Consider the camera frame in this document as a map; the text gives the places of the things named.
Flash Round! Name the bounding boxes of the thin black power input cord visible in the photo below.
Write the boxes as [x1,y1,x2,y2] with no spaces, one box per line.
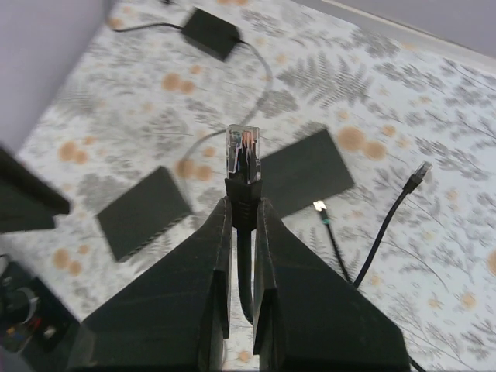
[104,0,187,34]

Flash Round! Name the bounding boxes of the floral patterned table mat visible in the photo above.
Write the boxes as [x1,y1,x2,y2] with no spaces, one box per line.
[5,1,495,371]

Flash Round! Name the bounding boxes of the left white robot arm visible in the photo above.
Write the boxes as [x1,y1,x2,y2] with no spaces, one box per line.
[1,149,79,351]

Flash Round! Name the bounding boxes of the thin black adapter cable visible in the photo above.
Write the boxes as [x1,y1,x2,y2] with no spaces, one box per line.
[180,38,274,167]

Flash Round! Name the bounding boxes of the black network switch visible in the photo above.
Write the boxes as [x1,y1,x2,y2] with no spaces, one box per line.
[98,167,191,263]
[261,129,354,218]

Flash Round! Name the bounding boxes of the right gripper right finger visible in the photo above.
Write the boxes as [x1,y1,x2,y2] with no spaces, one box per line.
[253,198,410,371]

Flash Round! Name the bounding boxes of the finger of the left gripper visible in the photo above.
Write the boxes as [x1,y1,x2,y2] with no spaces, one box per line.
[1,149,71,234]

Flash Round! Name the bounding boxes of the black ethernet cable teal plug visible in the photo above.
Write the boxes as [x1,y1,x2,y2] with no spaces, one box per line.
[313,201,353,284]

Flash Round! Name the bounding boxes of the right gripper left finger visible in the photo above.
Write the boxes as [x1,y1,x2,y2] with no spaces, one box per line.
[67,198,232,372]

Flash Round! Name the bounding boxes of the black power adapter brick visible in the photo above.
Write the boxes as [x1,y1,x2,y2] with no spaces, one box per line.
[181,8,241,62]

